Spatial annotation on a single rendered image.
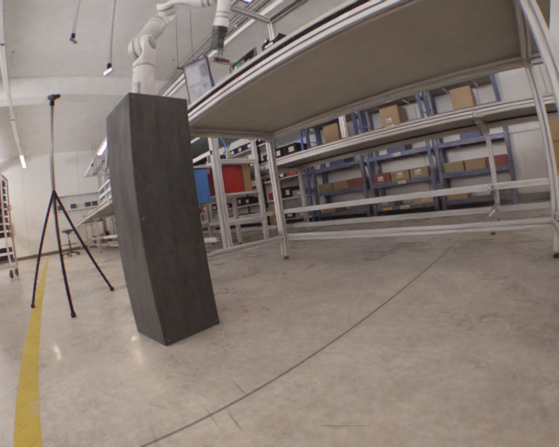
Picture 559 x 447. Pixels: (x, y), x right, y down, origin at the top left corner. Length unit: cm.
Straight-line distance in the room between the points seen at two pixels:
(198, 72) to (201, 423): 286
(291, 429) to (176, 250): 69
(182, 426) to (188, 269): 58
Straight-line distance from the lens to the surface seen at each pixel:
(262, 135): 229
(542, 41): 92
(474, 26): 132
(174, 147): 108
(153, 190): 101
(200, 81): 304
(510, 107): 233
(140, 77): 123
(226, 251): 196
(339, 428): 58
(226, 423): 63
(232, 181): 335
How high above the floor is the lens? 39
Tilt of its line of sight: 3 degrees down
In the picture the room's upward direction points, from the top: 8 degrees counter-clockwise
